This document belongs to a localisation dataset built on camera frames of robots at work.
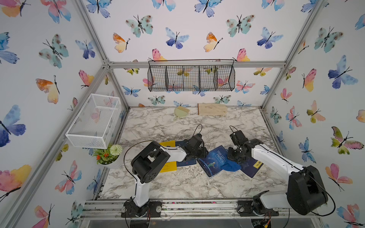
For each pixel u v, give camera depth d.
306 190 0.42
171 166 0.87
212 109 1.18
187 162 0.89
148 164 0.51
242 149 0.62
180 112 1.19
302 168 0.45
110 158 0.76
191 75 0.98
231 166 0.80
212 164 0.89
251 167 0.86
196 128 1.14
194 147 0.76
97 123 0.87
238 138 0.69
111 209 0.76
